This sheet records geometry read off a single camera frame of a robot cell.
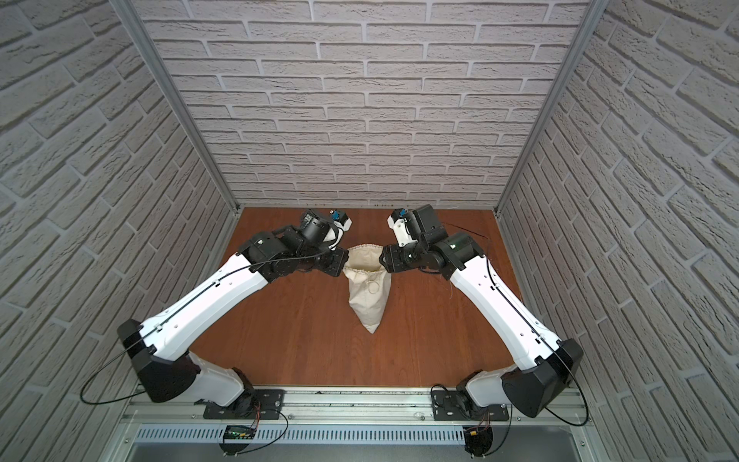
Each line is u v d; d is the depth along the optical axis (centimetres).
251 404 67
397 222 64
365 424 71
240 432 72
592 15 69
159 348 39
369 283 72
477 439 70
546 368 38
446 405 74
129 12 70
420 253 52
